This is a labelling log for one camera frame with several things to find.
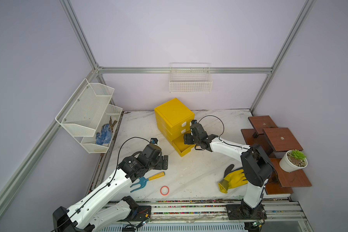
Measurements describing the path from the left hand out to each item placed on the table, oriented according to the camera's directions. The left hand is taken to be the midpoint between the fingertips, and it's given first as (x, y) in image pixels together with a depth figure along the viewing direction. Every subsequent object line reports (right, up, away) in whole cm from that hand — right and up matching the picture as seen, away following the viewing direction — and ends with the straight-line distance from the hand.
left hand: (158, 162), depth 76 cm
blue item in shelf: (-35, +12, +12) cm, 39 cm away
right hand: (+18, +11, +19) cm, 28 cm away
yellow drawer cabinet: (+7, +23, +10) cm, 26 cm away
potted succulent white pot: (+65, +3, -8) cm, 66 cm away
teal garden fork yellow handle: (-10, -13, +8) cm, 19 cm away
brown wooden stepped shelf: (+63, +11, 0) cm, 64 cm away
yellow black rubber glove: (+42, -12, +7) cm, 44 cm away
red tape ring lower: (+1, -18, +5) cm, 18 cm away
